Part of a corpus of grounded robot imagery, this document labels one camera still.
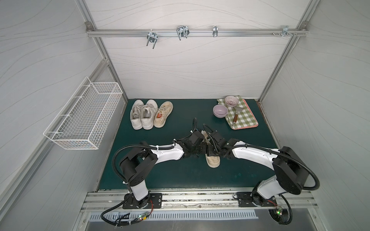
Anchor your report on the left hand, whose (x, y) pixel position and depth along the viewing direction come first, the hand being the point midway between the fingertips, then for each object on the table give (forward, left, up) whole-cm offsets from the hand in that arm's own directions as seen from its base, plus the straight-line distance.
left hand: (208, 148), depth 86 cm
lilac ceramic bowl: (+34, -12, -4) cm, 36 cm away
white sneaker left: (+25, +51, +2) cm, 57 cm away
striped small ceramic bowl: (+46, -23, -4) cm, 52 cm away
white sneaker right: (+27, +42, +2) cm, 50 cm away
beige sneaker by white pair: (+30, +31, +1) cm, 43 cm away
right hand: (+1, -1, -3) cm, 3 cm away
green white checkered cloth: (+29, -30, -6) cm, 42 cm away
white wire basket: (-3, +63, +24) cm, 68 cm away
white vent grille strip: (-34, +44, -9) cm, 56 cm away
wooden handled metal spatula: (+37, -26, -5) cm, 46 cm away
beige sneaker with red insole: (-7, -2, -2) cm, 8 cm away
